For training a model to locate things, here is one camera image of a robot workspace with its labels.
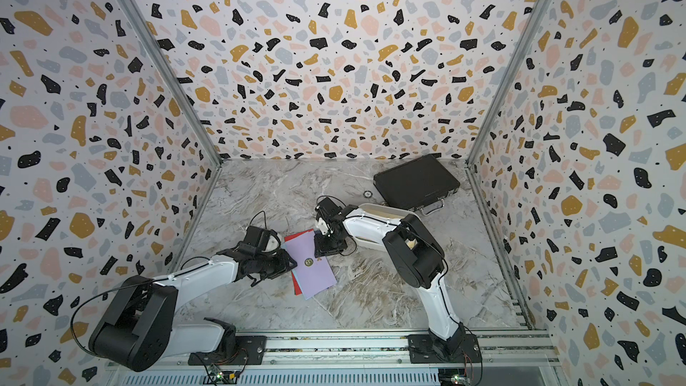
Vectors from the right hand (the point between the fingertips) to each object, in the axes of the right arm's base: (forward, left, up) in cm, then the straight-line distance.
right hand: (318, 255), depth 91 cm
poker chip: (+28, -17, -2) cm, 33 cm away
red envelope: (-11, +6, -2) cm, 12 cm away
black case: (+34, -38, -3) cm, 51 cm away
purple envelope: (-6, +1, -2) cm, 7 cm away
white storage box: (-7, -17, +31) cm, 36 cm away
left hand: (-4, +6, 0) cm, 7 cm away
